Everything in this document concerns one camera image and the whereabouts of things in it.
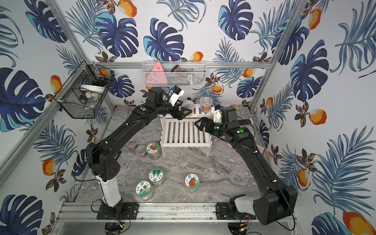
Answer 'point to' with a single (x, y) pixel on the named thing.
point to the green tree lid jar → (156, 176)
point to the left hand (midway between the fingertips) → (187, 103)
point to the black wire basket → (82, 94)
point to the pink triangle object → (157, 76)
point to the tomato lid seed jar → (153, 150)
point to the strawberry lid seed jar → (192, 183)
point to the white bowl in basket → (95, 88)
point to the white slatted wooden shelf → (177, 133)
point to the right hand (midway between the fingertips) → (202, 124)
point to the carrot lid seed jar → (145, 190)
